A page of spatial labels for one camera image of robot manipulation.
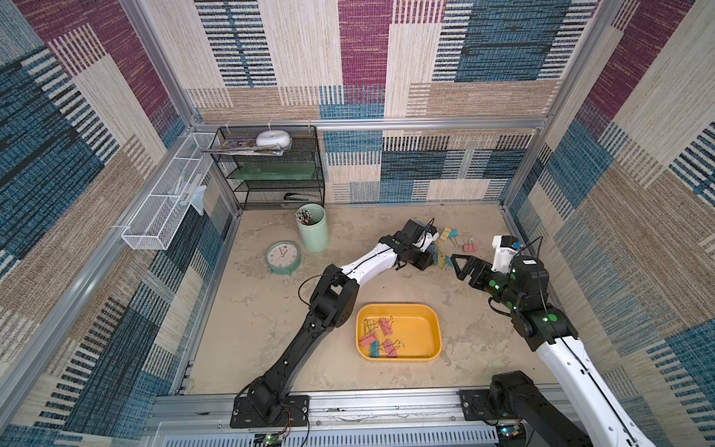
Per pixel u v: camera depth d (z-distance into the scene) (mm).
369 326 867
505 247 651
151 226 890
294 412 720
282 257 1019
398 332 885
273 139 893
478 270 649
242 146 922
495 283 630
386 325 865
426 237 909
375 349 818
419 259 912
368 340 827
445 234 1083
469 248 1051
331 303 664
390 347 826
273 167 1077
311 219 946
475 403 740
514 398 619
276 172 951
